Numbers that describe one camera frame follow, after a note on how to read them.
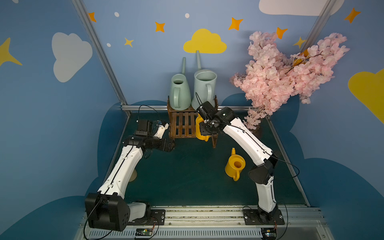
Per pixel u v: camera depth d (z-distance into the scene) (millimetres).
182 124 959
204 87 719
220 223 740
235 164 826
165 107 858
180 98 773
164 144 691
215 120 543
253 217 735
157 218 746
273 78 687
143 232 717
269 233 720
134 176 873
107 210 388
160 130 718
